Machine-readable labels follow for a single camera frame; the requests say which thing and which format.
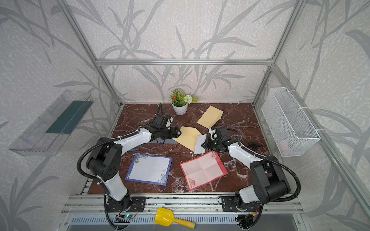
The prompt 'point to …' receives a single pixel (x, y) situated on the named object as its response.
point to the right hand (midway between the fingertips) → (201, 144)
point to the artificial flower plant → (178, 99)
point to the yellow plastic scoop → (164, 217)
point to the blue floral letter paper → (150, 169)
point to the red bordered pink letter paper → (203, 169)
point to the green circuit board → (124, 218)
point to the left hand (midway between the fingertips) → (178, 133)
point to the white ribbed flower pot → (180, 110)
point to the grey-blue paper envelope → (167, 141)
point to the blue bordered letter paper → (198, 148)
